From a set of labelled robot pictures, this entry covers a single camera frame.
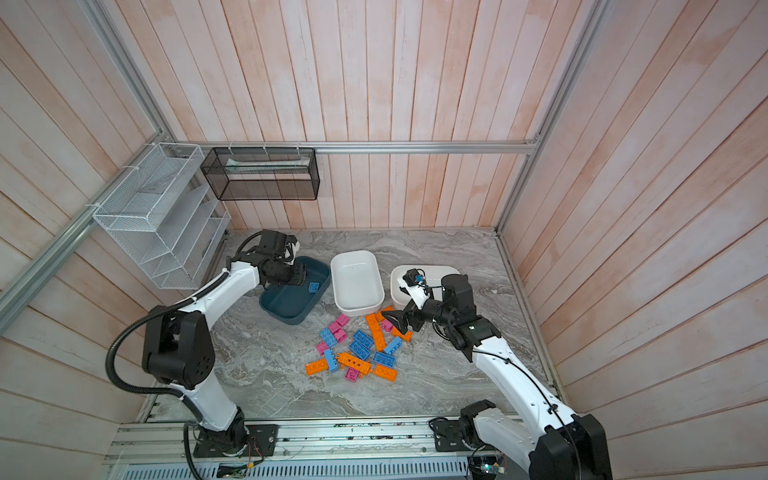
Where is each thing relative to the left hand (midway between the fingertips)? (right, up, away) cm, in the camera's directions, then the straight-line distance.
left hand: (300, 279), depth 92 cm
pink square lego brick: (+13, -13, 0) cm, 18 cm away
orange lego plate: (+7, -25, -7) cm, 27 cm away
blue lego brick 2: (+9, -18, -2) cm, 21 cm away
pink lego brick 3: (+27, -14, 0) cm, 31 cm away
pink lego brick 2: (+8, -20, -4) cm, 22 cm away
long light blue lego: (+11, -23, -8) cm, 27 cm away
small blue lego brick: (+2, -3, +8) cm, 9 cm away
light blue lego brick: (+29, -19, -5) cm, 35 cm away
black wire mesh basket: (-17, +37, +13) cm, 43 cm away
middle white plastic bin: (+17, -2, +13) cm, 21 cm away
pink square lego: (+11, -15, 0) cm, 18 cm away
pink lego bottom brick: (+17, -26, -10) cm, 33 cm away
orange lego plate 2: (+34, -18, -1) cm, 38 cm away
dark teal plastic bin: (-5, -8, +5) cm, 11 cm away
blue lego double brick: (+19, -19, -4) cm, 28 cm away
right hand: (+29, -4, -15) cm, 33 cm away
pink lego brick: (+13, -17, -3) cm, 21 cm away
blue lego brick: (+26, -23, -7) cm, 36 cm away
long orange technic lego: (+17, -24, -8) cm, 30 cm away
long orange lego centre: (+24, -16, 0) cm, 29 cm away
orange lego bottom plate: (+27, -26, -9) cm, 38 cm away
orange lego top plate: (+28, -10, +4) cm, 30 cm away
